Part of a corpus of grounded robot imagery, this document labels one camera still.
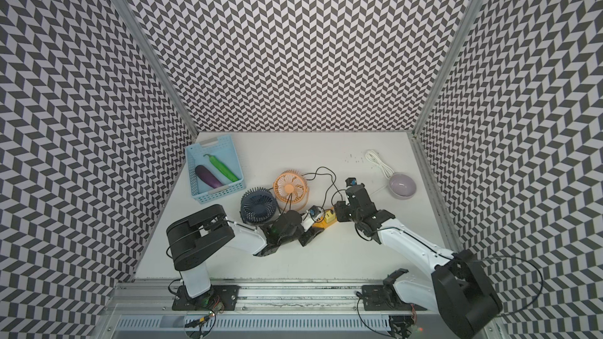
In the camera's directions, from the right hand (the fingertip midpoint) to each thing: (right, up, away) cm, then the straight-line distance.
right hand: (340, 210), depth 86 cm
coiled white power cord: (+18, +20, +21) cm, 34 cm away
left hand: (-9, -6, +2) cm, 11 cm away
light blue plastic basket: (-56, +14, +21) cm, 61 cm away
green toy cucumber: (-52, +14, +19) cm, 57 cm away
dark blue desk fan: (-30, +3, -4) cm, 30 cm away
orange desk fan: (-18, +7, +3) cm, 20 cm away
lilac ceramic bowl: (+27, +8, +10) cm, 30 cm away
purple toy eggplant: (-57, +11, +16) cm, 60 cm away
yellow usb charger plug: (-4, -2, -2) cm, 5 cm away
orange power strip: (-6, -5, 0) cm, 8 cm away
